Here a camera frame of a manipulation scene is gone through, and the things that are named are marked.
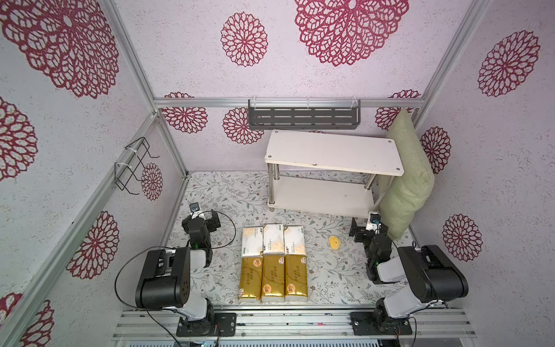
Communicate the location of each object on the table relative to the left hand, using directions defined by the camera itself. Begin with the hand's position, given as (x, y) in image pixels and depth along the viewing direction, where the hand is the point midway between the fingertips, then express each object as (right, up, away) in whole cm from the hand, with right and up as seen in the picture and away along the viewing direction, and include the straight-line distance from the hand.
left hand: (202, 213), depth 93 cm
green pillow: (+77, +9, -16) cm, 79 cm away
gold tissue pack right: (+39, -21, -16) cm, 47 cm away
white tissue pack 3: (+40, -10, -2) cm, 41 cm away
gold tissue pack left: (+23, -21, -16) cm, 35 cm away
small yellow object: (+57, -12, -1) cm, 58 cm away
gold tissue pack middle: (+31, -22, -15) cm, 41 cm away
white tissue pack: (+22, -11, -3) cm, 25 cm away
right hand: (+69, -1, -3) cm, 69 cm away
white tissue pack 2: (+31, -10, -4) cm, 33 cm away
